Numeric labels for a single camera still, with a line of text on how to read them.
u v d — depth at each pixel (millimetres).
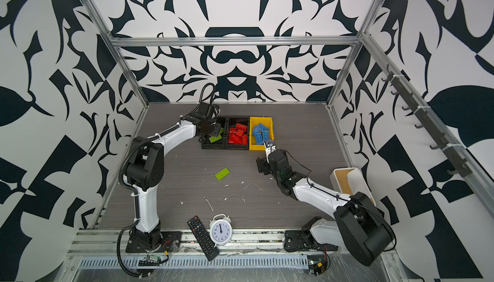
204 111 793
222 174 914
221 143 1073
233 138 991
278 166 662
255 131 1044
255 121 1052
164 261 703
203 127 744
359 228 419
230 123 1023
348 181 849
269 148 744
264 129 1050
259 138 996
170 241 735
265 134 1022
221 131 1021
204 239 736
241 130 1036
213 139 1018
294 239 745
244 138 997
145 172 533
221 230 748
